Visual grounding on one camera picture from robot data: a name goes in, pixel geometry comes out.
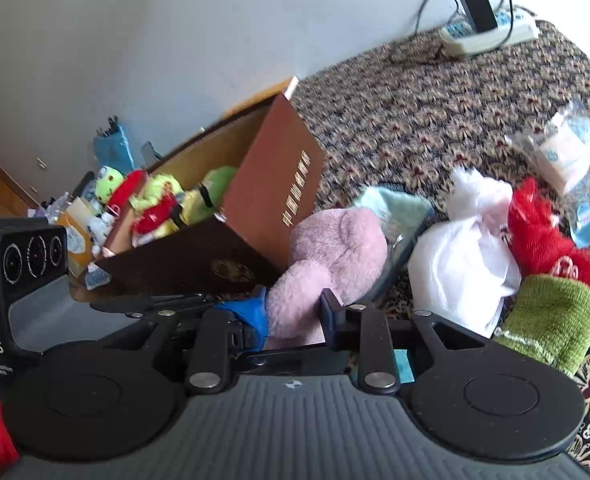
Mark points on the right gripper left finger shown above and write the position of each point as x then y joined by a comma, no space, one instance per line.
252,313

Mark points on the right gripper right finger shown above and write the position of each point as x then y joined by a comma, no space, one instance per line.
332,320

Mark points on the pink plush toy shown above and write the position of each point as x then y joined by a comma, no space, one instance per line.
343,250

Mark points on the light mint cloth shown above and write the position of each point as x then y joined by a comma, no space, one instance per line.
403,218

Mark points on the white plastic bag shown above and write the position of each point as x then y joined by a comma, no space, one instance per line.
461,269

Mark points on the orange tissue box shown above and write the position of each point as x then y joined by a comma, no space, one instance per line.
76,220

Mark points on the green round plush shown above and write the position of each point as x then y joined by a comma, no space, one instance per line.
203,200

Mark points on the green frog plush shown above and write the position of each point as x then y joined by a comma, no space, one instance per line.
106,183

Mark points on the brown cardboard box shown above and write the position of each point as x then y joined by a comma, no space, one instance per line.
246,240

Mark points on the blue pen holder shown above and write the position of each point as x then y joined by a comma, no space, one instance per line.
111,147

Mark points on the yellow green red plush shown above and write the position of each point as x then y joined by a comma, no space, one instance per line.
141,208

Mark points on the red knitted cloth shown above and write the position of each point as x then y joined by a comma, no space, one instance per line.
538,246

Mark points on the green knitted cloth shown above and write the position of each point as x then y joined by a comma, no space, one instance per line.
549,322

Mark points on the clear packet with tissues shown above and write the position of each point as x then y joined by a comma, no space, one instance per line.
561,156

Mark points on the black charger adapter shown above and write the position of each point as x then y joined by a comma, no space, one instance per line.
480,14

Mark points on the white power strip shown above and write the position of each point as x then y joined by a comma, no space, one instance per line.
460,40

